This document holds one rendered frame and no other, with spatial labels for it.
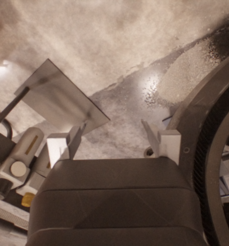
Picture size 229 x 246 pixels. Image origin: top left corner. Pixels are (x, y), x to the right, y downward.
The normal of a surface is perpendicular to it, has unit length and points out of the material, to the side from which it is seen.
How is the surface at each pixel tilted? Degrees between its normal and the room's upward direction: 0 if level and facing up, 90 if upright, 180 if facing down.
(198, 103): 90
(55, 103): 0
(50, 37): 0
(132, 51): 0
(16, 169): 90
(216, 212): 86
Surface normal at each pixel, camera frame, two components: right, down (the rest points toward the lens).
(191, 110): -0.62, -0.62
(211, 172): 0.16, -0.54
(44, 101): -0.11, 0.65
